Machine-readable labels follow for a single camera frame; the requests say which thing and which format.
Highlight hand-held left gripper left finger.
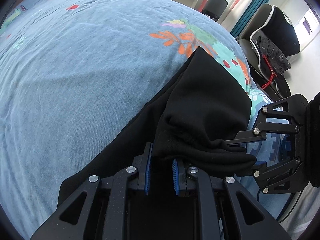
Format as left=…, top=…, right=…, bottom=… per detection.
left=30, top=142, right=153, bottom=240

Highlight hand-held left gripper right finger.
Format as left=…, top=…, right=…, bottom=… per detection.
left=171, top=158, right=292, bottom=240

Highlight red cord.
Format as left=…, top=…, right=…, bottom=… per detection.
left=260, top=55, right=277, bottom=89

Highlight printed blue bedspread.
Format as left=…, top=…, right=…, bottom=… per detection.
left=0, top=0, right=308, bottom=240

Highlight dark grey garment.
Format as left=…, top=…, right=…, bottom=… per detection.
left=259, top=36, right=292, bottom=73

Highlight black pants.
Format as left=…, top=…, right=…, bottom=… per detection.
left=58, top=46, right=257, bottom=213

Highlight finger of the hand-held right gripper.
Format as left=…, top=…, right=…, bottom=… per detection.
left=235, top=156, right=309, bottom=195
left=224, top=94, right=309, bottom=147

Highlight teal curtain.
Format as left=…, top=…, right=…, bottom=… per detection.
left=230, top=0, right=279, bottom=37

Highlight black office chair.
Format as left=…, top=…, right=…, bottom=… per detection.
left=237, top=4, right=302, bottom=99

